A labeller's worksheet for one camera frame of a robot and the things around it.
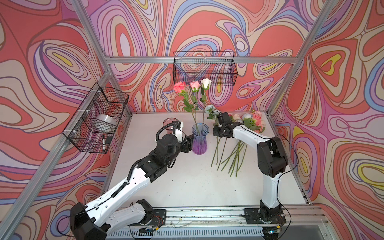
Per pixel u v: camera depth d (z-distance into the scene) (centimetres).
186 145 62
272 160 53
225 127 77
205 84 77
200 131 87
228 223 73
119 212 54
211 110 104
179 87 76
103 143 72
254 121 103
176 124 62
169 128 47
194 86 76
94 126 72
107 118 74
